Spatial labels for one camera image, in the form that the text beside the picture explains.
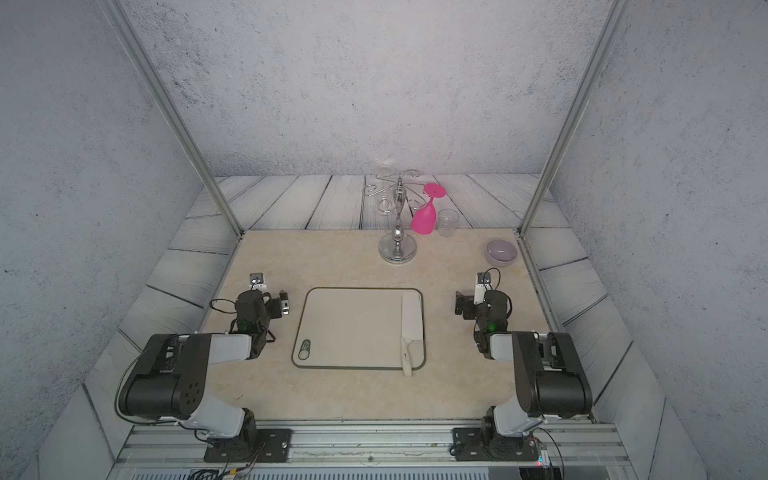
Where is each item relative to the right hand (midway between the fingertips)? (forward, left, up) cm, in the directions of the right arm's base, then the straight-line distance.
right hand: (477, 290), depth 94 cm
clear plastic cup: (+35, +5, -3) cm, 35 cm away
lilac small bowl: (+19, -12, -4) cm, 23 cm away
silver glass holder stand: (+22, +23, +17) cm, 37 cm away
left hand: (-1, +64, +1) cm, 64 cm away
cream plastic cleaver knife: (-9, +21, -7) cm, 23 cm away
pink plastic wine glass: (+23, +16, +9) cm, 29 cm away
